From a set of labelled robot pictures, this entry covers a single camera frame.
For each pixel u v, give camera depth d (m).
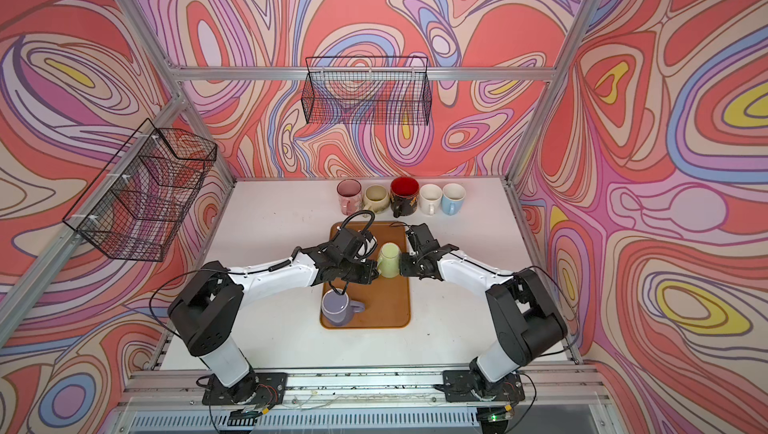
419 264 0.71
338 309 0.78
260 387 0.73
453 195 1.05
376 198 1.05
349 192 1.03
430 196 1.05
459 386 0.74
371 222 0.77
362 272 0.78
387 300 0.89
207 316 0.45
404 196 1.01
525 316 0.45
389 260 0.86
